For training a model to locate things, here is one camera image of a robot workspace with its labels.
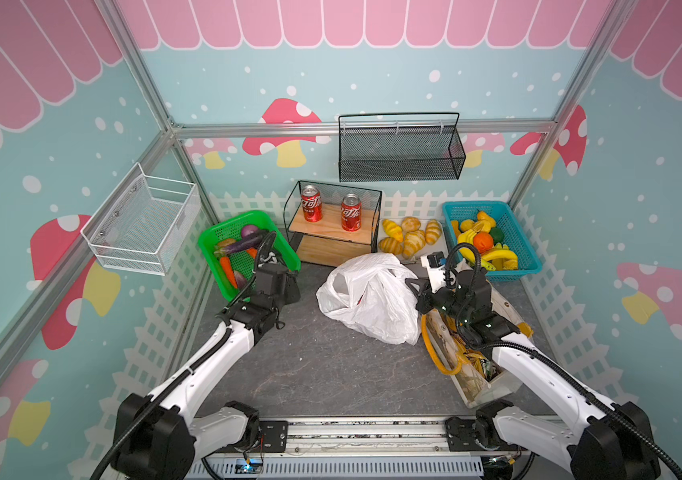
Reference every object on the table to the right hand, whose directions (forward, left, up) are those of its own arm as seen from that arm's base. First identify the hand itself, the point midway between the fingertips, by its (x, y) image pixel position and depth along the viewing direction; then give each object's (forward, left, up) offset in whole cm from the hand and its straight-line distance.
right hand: (407, 279), depth 78 cm
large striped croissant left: (+27, 0, -17) cm, 32 cm away
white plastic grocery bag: (0, +10, -8) cm, 12 cm away
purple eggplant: (+27, +54, -17) cm, 63 cm away
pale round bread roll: (+38, -8, -18) cm, 43 cm away
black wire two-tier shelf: (+29, +23, -7) cm, 38 cm away
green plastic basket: (+26, +42, -14) cm, 51 cm away
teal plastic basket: (+36, -45, -15) cm, 59 cm away
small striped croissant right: (+36, -17, -19) cm, 45 cm away
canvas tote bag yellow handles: (-18, -10, -5) cm, 21 cm away
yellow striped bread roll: (+37, -2, -19) cm, 42 cm away
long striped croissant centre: (+29, -8, -18) cm, 35 cm away
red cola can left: (+26, +27, +4) cm, 38 cm away
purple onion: (+34, +53, -15) cm, 65 cm away
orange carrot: (+19, +58, -19) cm, 64 cm away
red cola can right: (+22, +15, +3) cm, 27 cm away
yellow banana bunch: (+25, -26, -11) cm, 37 cm away
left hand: (+1, +33, -6) cm, 33 cm away
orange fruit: (+24, -31, -12) cm, 42 cm away
